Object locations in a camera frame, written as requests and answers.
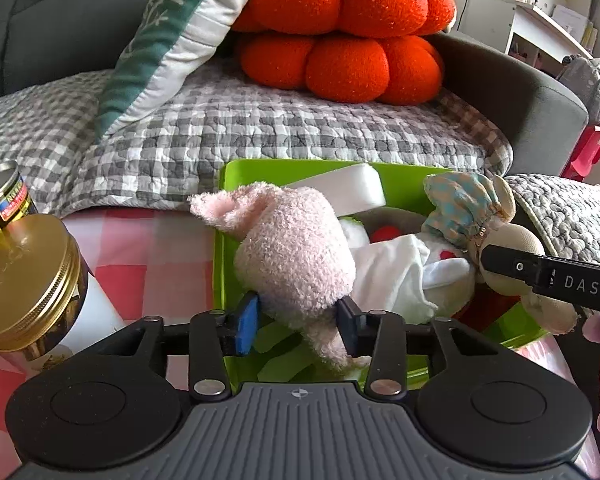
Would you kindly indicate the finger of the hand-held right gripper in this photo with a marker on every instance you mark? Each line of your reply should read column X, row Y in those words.
column 510, row 262

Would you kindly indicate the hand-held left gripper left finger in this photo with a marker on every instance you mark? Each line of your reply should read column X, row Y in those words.
column 245, row 325

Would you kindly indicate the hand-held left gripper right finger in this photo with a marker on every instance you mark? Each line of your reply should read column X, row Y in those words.
column 349, row 330

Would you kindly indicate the beige doll with checked dress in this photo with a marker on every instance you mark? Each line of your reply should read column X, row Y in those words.
column 517, row 235

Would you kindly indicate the red and white santa plush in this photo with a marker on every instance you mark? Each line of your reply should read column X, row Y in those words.
column 447, row 256

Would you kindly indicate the white cloth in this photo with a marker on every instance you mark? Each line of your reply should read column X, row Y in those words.
column 390, row 270

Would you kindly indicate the pink fluffy plush toy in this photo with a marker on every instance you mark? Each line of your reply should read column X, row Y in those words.
column 290, row 250

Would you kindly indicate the green plastic box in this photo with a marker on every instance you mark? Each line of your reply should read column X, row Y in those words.
column 402, row 182

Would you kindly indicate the white foam block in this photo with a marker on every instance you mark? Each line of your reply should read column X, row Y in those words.
column 350, row 187

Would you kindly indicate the grey patterned blanket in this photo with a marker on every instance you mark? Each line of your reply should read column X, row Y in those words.
column 570, row 210

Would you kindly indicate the pink checked tablecloth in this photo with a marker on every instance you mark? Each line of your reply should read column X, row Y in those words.
column 145, row 250

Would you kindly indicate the grey sofa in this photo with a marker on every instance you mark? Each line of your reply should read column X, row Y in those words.
column 505, row 85

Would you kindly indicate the grey backpack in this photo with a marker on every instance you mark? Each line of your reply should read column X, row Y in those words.
column 590, row 85

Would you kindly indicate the grey checked quilt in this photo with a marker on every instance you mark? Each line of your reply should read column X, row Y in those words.
column 280, row 130

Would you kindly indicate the glass jar with gold lid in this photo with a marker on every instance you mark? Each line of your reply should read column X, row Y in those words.
column 25, row 270

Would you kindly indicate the white desk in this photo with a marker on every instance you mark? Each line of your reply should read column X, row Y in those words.
column 530, row 25

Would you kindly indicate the black and yellow can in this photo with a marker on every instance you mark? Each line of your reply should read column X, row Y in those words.
column 10, row 200

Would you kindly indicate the green and white pillow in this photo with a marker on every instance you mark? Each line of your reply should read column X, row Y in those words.
column 180, row 25

